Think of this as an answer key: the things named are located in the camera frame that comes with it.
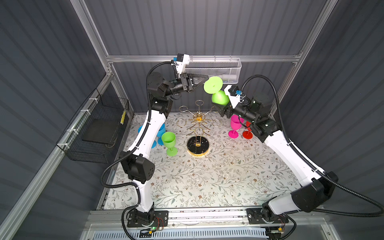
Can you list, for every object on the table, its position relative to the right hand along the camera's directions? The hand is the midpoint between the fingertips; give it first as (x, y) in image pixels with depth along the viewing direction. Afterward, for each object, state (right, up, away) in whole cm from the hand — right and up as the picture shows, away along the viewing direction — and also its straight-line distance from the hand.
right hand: (220, 97), depth 66 cm
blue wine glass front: (-32, -15, +24) cm, 43 cm away
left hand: (-6, +5, -11) cm, 13 cm away
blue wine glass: (-39, -24, +36) cm, 59 cm away
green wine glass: (-27, -21, +25) cm, 43 cm away
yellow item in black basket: (-52, -9, +16) cm, 55 cm away
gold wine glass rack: (-9, -23, +35) cm, 42 cm away
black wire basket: (-59, -17, +3) cm, 61 cm away
